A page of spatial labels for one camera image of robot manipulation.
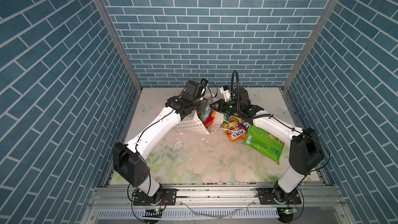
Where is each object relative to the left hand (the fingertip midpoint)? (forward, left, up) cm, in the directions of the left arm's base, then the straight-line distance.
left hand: (201, 98), depth 80 cm
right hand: (-1, -4, -3) cm, 5 cm away
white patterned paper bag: (-10, +5, -7) cm, 14 cm away
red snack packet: (-5, -4, -14) cm, 15 cm away
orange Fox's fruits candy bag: (-6, -21, -22) cm, 31 cm away
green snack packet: (-17, -38, -21) cm, 47 cm away
